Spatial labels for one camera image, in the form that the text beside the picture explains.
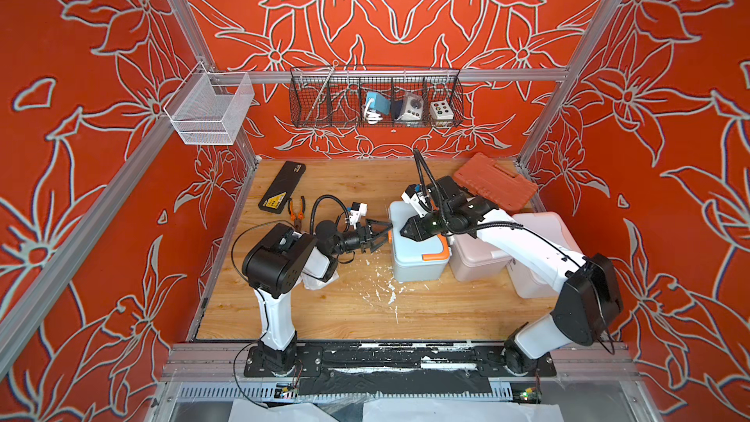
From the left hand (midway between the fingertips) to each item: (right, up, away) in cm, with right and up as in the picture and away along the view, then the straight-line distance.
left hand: (391, 235), depth 81 cm
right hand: (+2, +1, -1) cm, 3 cm away
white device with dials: (+8, +39, +9) cm, 41 cm away
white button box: (+17, +39, +14) cm, 45 cm away
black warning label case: (-41, +14, +30) cm, 52 cm away
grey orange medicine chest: (+8, -6, -5) cm, 11 cm away
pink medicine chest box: (+21, -6, -5) cm, 23 cm away
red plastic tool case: (+45, +12, +22) cm, 51 cm away
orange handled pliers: (-32, +2, +20) cm, 37 cm away
